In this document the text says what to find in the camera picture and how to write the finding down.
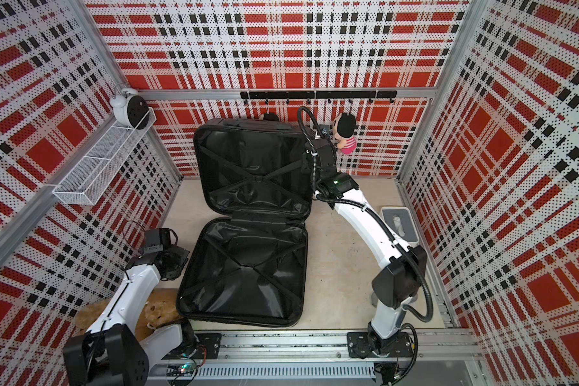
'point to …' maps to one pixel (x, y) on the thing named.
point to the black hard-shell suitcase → (243, 261)
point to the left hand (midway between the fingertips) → (190, 256)
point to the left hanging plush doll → (261, 117)
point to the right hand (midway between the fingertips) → (319, 150)
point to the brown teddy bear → (162, 307)
